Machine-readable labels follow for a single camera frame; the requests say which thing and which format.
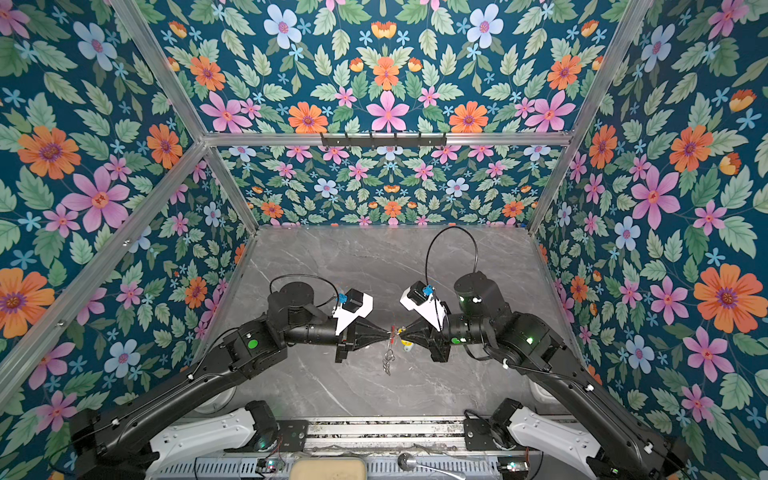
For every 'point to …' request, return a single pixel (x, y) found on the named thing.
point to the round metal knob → (406, 462)
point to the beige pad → (328, 469)
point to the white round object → (543, 396)
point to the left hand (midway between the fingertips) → (388, 334)
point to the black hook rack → (383, 142)
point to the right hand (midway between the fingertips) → (404, 329)
